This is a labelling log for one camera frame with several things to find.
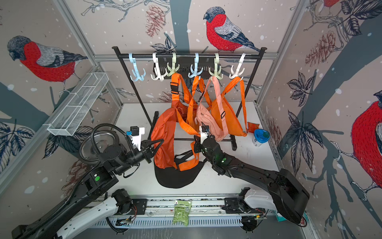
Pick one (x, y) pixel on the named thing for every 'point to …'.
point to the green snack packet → (181, 211)
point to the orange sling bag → (234, 124)
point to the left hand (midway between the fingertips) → (164, 139)
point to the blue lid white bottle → (260, 136)
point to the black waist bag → (173, 178)
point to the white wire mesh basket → (75, 106)
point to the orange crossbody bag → (189, 119)
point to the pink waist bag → (203, 116)
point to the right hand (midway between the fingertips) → (195, 134)
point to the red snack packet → (252, 127)
